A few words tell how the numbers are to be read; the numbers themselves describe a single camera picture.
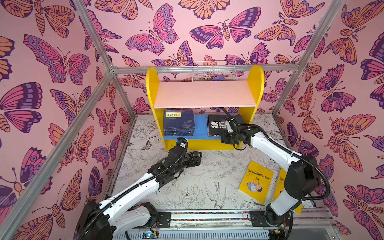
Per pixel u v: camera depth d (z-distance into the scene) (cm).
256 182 85
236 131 73
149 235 72
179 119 90
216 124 91
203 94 74
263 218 73
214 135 88
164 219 74
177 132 88
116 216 42
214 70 92
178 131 87
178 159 54
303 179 45
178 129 87
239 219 75
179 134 89
